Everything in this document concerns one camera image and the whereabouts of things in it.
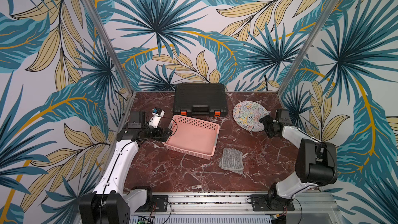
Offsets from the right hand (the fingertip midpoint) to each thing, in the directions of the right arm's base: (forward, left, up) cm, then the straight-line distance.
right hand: (262, 122), depth 96 cm
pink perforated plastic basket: (-5, +43, -5) cm, 44 cm away
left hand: (-10, +58, +11) cm, 60 cm away
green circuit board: (-47, +66, -8) cm, 82 cm away
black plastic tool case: (+20, +38, 0) cm, 43 cm away
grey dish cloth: (-22, +22, -3) cm, 31 cm away
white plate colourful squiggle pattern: (+10, +6, -6) cm, 13 cm away
